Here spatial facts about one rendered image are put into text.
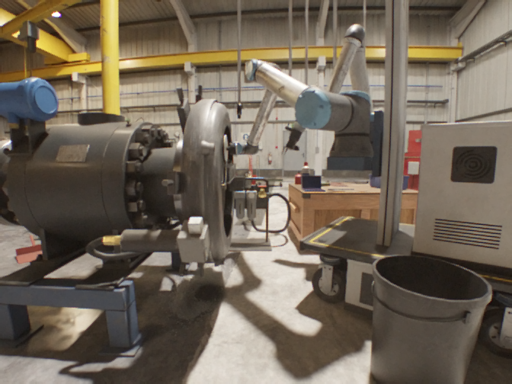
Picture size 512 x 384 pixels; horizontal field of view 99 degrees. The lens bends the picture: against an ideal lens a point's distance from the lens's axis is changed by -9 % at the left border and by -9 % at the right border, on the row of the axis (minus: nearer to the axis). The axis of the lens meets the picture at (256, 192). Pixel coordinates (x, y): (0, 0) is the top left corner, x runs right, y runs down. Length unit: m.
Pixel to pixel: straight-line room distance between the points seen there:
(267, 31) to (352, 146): 12.45
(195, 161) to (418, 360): 0.87
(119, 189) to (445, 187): 1.21
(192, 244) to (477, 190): 0.98
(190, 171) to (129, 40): 14.73
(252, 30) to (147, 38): 5.36
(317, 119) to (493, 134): 0.59
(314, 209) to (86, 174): 1.46
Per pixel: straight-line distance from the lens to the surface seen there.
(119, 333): 1.12
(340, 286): 1.28
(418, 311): 0.79
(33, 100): 1.25
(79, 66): 15.93
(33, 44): 7.40
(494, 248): 1.14
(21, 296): 1.27
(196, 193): 0.82
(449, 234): 1.11
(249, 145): 1.80
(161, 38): 14.62
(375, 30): 13.95
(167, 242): 0.83
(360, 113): 1.11
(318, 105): 0.96
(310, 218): 1.90
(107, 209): 1.08
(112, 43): 5.14
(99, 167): 1.08
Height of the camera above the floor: 0.70
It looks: 7 degrees down
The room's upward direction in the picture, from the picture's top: straight up
